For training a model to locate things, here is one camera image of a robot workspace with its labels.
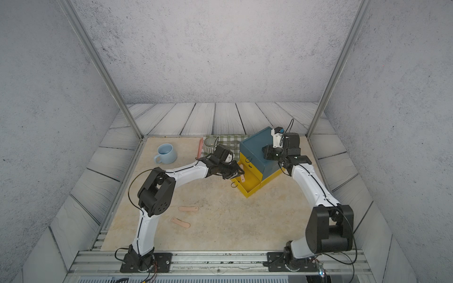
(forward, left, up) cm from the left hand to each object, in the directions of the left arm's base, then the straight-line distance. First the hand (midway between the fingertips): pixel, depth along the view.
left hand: (247, 174), depth 91 cm
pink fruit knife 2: (-13, +30, -10) cm, 35 cm away
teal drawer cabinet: (+6, -1, +12) cm, 14 cm away
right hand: (+6, -8, +11) cm, 15 cm away
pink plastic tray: (+25, +28, -9) cm, 39 cm away
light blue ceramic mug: (+17, +46, -3) cm, 49 cm away
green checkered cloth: (+29, +8, -6) cm, 30 cm away
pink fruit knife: (0, +3, -1) cm, 3 cm away
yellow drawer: (+2, +2, +8) cm, 8 cm away
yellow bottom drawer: (-1, -3, -9) cm, 9 cm away
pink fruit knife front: (-20, +33, -10) cm, 40 cm away
